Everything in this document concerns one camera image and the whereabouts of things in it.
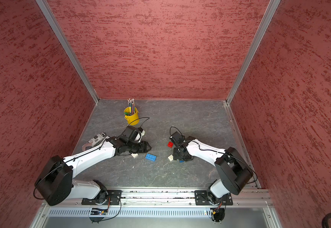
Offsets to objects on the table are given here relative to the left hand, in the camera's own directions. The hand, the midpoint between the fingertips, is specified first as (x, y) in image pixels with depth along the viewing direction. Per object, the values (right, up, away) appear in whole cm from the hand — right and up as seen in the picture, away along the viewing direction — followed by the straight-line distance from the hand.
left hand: (147, 151), depth 84 cm
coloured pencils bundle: (-13, +31, +13) cm, 36 cm away
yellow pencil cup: (-13, +18, +16) cm, 28 cm away
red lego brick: (+14, +2, +9) cm, 17 cm away
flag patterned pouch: (-36, +5, +10) cm, 38 cm away
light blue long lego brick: (+2, -4, +4) cm, 6 cm away
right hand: (+20, -6, +3) cm, 21 cm away
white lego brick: (-9, -3, +4) cm, 10 cm away
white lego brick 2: (+14, -5, +3) cm, 16 cm away
